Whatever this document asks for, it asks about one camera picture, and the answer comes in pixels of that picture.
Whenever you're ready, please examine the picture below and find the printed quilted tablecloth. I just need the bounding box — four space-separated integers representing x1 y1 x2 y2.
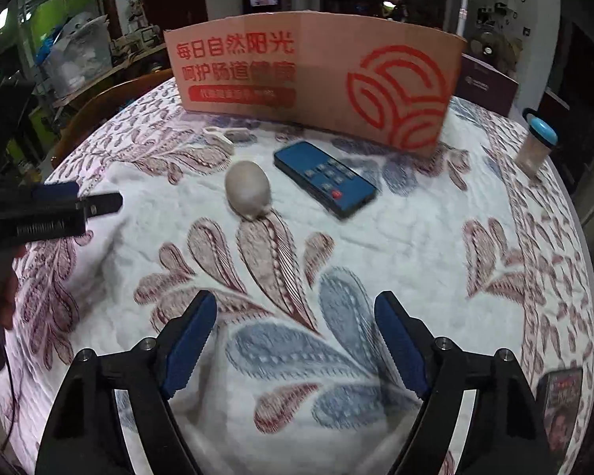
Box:
0 76 594 475

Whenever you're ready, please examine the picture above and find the toothpick holder with blue lid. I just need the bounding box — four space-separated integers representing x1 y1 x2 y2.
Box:
514 108 559 177

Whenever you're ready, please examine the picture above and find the grey egg shaped stone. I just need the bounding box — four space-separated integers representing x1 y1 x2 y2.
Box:
224 160 271 219

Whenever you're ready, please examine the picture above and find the wooden chair backrest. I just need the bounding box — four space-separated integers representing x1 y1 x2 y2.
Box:
51 68 174 169

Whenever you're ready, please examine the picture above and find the clear plastic storage box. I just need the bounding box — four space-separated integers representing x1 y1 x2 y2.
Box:
42 14 114 97

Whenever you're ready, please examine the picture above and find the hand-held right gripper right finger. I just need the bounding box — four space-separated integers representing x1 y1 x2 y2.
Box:
373 291 558 475

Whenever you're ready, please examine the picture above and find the standing fan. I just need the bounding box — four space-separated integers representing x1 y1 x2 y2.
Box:
470 30 517 80

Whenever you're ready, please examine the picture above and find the smartphone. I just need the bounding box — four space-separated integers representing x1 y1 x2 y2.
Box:
537 367 585 461

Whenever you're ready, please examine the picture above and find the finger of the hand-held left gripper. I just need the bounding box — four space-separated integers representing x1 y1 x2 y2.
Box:
30 180 82 206

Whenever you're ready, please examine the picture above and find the printed cardboard box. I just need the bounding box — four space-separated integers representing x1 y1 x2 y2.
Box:
163 10 468 159

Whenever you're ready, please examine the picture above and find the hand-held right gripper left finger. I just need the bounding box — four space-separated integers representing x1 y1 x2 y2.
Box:
34 289 219 475

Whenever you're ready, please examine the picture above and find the white plastic clip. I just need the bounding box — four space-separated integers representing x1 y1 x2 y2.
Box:
203 127 234 155

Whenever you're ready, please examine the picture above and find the purple box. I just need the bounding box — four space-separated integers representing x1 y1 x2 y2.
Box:
458 52 520 117

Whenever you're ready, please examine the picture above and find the black cable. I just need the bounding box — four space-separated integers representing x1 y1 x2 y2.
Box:
2 356 21 451

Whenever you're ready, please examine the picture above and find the dark blue remote control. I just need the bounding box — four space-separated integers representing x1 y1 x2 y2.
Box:
273 141 378 221

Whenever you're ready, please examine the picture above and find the cluttered wooden desk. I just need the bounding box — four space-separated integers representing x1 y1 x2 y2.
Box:
111 25 171 67

